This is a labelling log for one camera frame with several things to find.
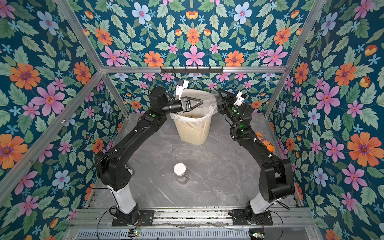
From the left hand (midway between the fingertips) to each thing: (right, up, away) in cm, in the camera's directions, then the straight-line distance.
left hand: (201, 101), depth 65 cm
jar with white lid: (-11, -33, +8) cm, 36 cm away
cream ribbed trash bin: (-4, -15, +28) cm, 32 cm away
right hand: (+10, +7, +6) cm, 14 cm away
